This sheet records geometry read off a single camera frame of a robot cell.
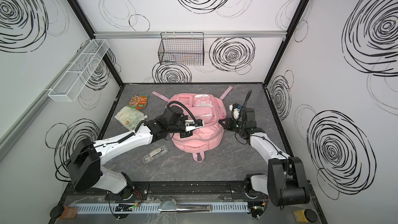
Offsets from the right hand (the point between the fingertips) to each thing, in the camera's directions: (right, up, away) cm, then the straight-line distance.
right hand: (220, 121), depth 85 cm
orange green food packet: (-55, +11, +24) cm, 61 cm away
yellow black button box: (+31, -33, -24) cm, 52 cm away
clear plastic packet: (-36, -18, 0) cm, 40 cm away
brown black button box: (-66, -33, -23) cm, 77 cm away
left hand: (-12, 0, -6) cm, 13 cm away
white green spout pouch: (-57, +1, +15) cm, 59 cm away
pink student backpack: (-5, +6, +4) cm, 9 cm away
